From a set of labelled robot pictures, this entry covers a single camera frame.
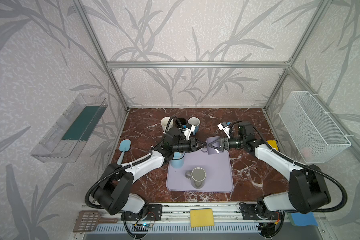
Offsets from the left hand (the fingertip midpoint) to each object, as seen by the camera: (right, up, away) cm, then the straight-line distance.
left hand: (206, 141), depth 76 cm
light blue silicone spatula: (-52, -6, +23) cm, 57 cm away
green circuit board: (-32, -41, -4) cm, 53 cm away
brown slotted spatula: (-58, -38, -4) cm, 70 cm away
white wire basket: (+46, +4, -12) cm, 48 cm away
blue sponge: (+44, -36, -6) cm, 58 cm away
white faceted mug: (-27, +10, +32) cm, 43 cm away
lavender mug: (+3, -4, -2) cm, 5 cm away
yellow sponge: (-3, -36, -5) cm, 36 cm away
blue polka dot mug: (-4, +10, +25) cm, 28 cm away
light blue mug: (-15, -12, +6) cm, 20 cm away
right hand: (+4, 0, +4) cm, 5 cm away
